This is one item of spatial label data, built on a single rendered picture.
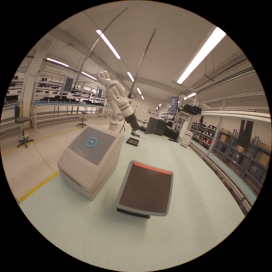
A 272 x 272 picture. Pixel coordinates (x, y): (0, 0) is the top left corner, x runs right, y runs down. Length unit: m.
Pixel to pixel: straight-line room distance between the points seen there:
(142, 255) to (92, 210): 0.16
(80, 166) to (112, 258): 0.22
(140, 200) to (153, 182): 0.04
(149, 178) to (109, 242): 0.17
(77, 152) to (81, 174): 0.06
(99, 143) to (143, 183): 0.14
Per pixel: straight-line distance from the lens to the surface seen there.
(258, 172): 3.69
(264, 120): 0.67
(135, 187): 0.17
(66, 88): 3.91
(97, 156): 0.20
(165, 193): 0.18
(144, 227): 0.24
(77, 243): 0.23
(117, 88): 0.51
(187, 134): 1.32
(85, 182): 0.20
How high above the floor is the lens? 1.22
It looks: 16 degrees down
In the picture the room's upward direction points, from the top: 17 degrees clockwise
